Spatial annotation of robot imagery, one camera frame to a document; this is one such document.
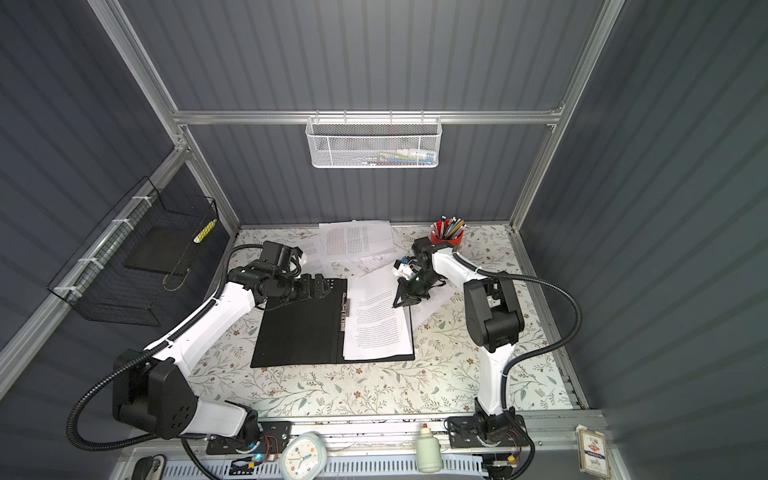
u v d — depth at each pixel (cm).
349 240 116
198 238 79
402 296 81
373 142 124
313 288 75
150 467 67
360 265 108
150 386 40
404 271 89
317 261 108
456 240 96
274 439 72
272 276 63
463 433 74
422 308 97
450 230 102
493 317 54
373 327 92
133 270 72
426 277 81
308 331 91
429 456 65
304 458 68
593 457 69
